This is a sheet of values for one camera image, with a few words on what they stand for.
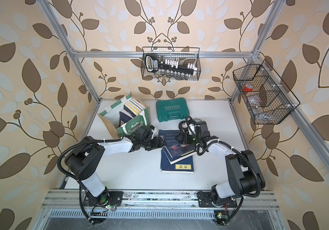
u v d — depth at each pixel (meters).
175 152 0.86
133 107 0.91
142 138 0.74
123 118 0.92
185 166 0.83
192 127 0.99
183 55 0.91
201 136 0.71
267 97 0.75
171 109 1.08
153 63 0.86
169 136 0.96
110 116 0.87
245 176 0.43
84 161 0.47
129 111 0.89
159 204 0.74
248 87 0.81
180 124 1.04
